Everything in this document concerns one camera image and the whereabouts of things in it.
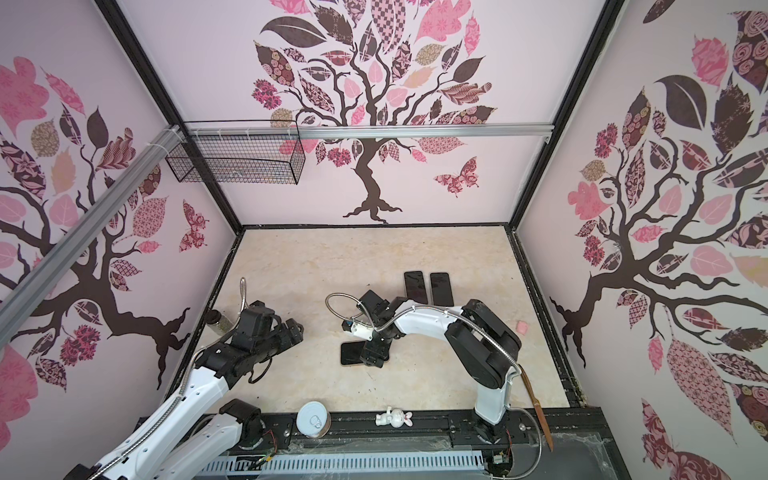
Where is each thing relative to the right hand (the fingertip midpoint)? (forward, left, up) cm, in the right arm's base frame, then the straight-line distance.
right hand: (372, 343), depth 89 cm
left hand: (-2, +22, +8) cm, 23 cm away
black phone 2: (+19, -23, 0) cm, 30 cm away
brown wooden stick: (-18, -45, 0) cm, 48 cm away
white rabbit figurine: (-21, -7, +2) cm, 22 cm away
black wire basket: (+51, +43, +34) cm, 75 cm away
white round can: (-21, +13, +5) cm, 26 cm away
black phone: (-2, +7, -3) cm, 7 cm away
